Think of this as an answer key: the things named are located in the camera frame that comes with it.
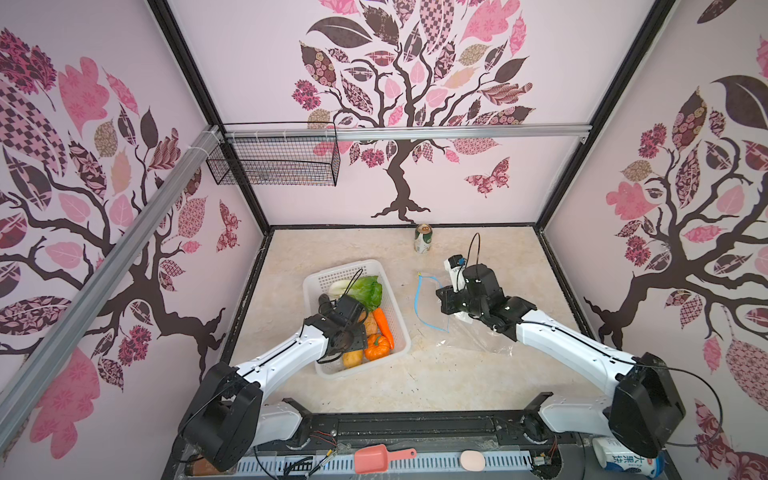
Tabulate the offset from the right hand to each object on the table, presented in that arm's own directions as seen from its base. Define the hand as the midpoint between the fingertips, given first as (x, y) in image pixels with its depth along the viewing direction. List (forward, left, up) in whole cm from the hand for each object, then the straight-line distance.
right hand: (438, 287), depth 82 cm
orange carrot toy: (-3, +16, -14) cm, 22 cm away
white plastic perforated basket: (+8, +38, -9) cm, 40 cm away
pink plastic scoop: (-38, +18, -15) cm, 45 cm away
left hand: (-11, +24, -13) cm, 30 cm away
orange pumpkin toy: (-12, +17, -12) cm, 24 cm away
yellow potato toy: (-16, +24, -11) cm, 31 cm away
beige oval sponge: (-39, -6, -16) cm, 42 cm away
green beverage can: (+26, +2, -7) cm, 27 cm away
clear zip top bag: (-9, -5, -8) cm, 13 cm away
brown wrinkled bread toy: (-6, +20, -11) cm, 23 cm away
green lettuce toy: (+2, +20, -5) cm, 21 cm away
